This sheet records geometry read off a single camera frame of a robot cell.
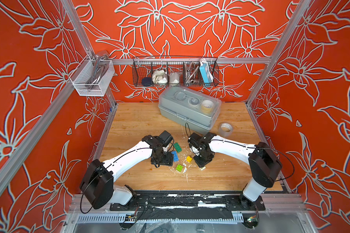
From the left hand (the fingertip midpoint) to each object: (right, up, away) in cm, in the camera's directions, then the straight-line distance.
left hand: (168, 162), depth 80 cm
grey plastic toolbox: (+19, +29, +10) cm, 37 cm away
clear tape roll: (+41, +16, +24) cm, 50 cm away
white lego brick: (+20, -5, +4) cm, 21 cm away
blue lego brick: (+4, +1, +8) cm, 10 cm away
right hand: (+17, -3, +3) cm, 18 cm away
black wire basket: (+4, +56, +16) cm, 58 cm away
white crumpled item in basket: (-7, +52, +13) cm, 54 cm away
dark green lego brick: (+6, +6, +13) cm, 15 cm away
